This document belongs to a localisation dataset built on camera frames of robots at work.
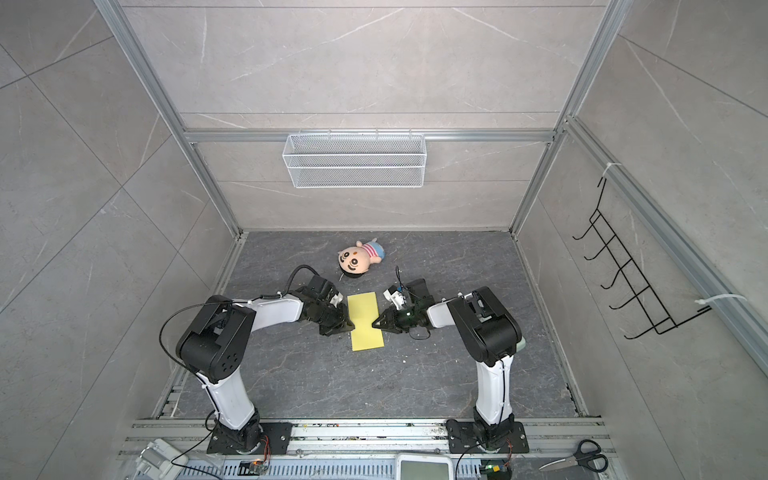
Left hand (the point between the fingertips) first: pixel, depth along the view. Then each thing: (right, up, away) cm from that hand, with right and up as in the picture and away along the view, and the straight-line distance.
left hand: (355, 320), depth 94 cm
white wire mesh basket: (-1, +53, +7) cm, 54 cm away
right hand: (+7, -1, 0) cm, 7 cm away
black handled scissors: (+60, -28, -22) cm, 70 cm away
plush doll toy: (-1, +19, +7) cm, 20 cm away
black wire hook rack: (+65, +8, -35) cm, 75 cm away
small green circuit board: (+37, -31, -24) cm, 54 cm away
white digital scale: (+19, -27, -28) cm, 43 cm away
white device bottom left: (-43, -28, -25) cm, 57 cm away
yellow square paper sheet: (+3, +2, +2) cm, 4 cm away
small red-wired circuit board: (-22, -30, -24) cm, 44 cm away
